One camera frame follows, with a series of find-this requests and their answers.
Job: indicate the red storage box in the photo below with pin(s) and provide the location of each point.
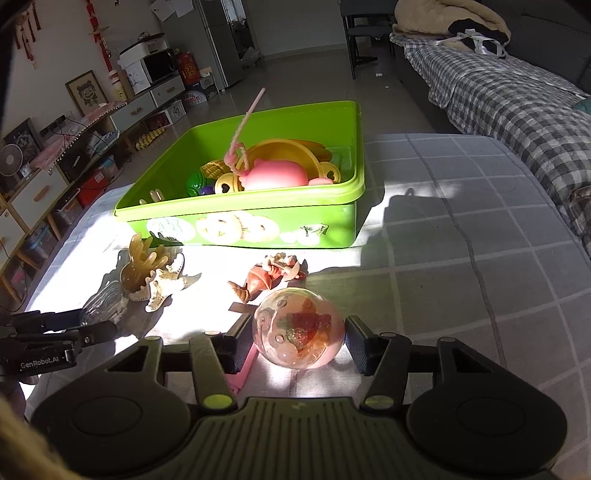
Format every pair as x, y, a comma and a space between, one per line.
92, 187

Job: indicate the white wooden tv cabinet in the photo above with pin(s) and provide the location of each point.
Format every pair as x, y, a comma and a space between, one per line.
138, 104

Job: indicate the row of yellow toy ducks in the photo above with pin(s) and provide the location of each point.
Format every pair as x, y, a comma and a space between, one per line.
148, 139

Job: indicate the grey checked tablecloth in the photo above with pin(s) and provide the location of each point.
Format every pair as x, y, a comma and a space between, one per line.
461, 277

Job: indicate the dark photo frame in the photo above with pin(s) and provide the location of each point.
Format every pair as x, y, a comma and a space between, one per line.
21, 136

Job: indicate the orange action figure toy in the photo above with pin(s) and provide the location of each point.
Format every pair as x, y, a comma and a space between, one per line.
263, 277

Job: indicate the dark chair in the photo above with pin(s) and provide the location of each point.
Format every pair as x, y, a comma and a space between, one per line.
364, 27

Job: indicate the purple toy grapes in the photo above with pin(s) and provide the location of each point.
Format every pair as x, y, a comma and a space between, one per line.
207, 189

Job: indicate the red hanging decoration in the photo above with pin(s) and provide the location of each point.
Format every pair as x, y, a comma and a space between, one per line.
98, 32

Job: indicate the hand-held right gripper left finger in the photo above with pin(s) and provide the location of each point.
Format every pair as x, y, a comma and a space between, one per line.
240, 348

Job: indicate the brown toy coral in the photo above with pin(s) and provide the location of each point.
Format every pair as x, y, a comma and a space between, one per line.
141, 261

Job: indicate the silver refrigerator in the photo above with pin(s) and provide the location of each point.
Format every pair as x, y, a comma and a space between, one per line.
226, 41

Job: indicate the pink rectangular block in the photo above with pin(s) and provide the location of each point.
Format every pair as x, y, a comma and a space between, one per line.
242, 381

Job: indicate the small desk fan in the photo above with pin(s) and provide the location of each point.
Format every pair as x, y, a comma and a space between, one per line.
8, 161

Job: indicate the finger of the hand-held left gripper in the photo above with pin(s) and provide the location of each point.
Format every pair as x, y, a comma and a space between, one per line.
46, 321
92, 333

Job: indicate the pink fuzzy pipe cleaner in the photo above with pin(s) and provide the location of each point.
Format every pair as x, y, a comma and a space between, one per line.
240, 129

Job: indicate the green ribbed toy vegetable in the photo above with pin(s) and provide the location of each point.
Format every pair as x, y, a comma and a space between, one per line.
194, 183

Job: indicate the beige blanket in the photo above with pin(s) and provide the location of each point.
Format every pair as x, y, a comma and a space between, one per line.
429, 14

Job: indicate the dark green toy shark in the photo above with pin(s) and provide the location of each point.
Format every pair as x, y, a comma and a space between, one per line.
165, 240

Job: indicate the white yellow canister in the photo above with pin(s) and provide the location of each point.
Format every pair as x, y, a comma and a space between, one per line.
117, 87

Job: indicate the framed cartoon picture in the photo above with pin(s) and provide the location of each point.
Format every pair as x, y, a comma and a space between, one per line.
85, 94

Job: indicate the white carton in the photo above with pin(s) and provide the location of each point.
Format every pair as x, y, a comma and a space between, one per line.
173, 112

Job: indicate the person's left forearm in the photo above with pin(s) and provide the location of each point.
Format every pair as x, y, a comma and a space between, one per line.
21, 447

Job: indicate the yellow toy pot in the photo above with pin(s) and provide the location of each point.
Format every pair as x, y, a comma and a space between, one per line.
281, 150

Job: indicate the black garment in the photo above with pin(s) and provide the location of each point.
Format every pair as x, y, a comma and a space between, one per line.
489, 34

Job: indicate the yellow toy banana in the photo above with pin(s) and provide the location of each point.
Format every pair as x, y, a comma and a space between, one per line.
316, 148

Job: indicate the clear plastic toy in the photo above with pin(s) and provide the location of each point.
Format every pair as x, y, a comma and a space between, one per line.
104, 302

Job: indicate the green plastic box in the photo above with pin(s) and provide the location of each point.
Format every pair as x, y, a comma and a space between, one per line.
277, 217

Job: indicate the red knot wall ornament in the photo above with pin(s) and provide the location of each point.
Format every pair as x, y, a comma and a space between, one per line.
25, 37

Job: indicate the wall paper note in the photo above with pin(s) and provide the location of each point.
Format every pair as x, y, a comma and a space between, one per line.
164, 9

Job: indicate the clear pink capsule ball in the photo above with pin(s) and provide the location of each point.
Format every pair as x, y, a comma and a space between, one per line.
298, 330

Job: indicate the pink round packet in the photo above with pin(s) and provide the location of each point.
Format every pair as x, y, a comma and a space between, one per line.
193, 97

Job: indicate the microwave oven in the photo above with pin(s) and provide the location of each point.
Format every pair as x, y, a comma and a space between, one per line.
159, 67

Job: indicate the yellow toy corn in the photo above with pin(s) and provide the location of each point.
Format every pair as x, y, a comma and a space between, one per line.
214, 168

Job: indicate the pink lace table runner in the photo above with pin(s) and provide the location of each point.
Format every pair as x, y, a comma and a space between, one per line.
69, 138

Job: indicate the grey white plaid blanket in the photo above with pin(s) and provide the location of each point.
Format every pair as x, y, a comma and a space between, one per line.
498, 106

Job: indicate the teal patterned cushion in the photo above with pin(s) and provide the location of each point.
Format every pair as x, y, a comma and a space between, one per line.
582, 104

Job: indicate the white printer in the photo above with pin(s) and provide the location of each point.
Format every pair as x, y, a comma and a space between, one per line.
143, 50

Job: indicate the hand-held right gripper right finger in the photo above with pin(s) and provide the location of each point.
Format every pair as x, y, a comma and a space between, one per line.
362, 350

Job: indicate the red gift box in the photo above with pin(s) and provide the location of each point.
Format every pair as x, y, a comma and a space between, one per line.
188, 69

